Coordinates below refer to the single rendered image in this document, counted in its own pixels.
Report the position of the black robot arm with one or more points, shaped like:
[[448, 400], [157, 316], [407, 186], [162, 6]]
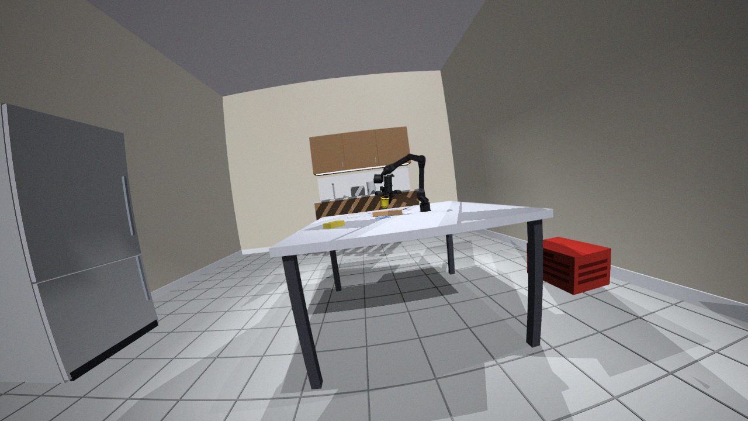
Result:
[[379, 178]]

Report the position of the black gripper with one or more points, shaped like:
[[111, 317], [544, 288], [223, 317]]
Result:
[[388, 190]]

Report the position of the tan wooden plank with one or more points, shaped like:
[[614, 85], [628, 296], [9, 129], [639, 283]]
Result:
[[387, 213]]

